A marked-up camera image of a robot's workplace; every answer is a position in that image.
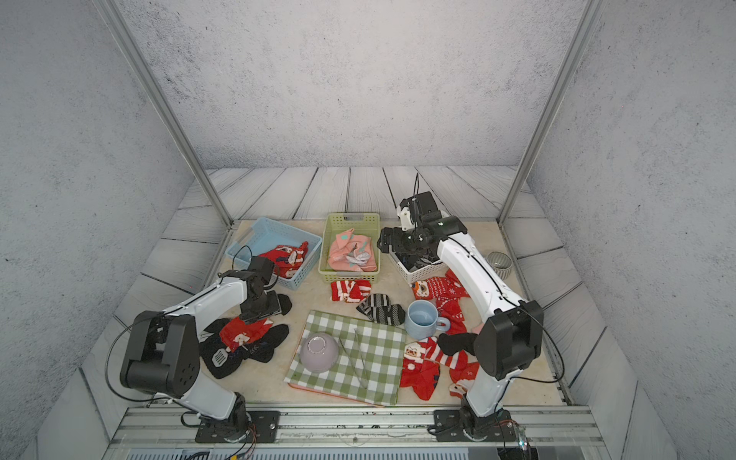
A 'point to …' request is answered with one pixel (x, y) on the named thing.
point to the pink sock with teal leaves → (352, 252)
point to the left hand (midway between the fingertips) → (274, 312)
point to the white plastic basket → (419, 274)
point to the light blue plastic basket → (249, 240)
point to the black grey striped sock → (378, 307)
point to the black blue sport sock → (417, 259)
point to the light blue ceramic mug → (423, 321)
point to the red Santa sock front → (462, 372)
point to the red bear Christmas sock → (287, 259)
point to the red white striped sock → (350, 291)
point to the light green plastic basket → (366, 224)
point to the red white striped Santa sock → (426, 355)
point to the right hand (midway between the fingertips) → (392, 243)
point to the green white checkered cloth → (349, 356)
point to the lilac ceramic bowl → (319, 352)
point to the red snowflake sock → (447, 291)
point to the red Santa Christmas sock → (238, 332)
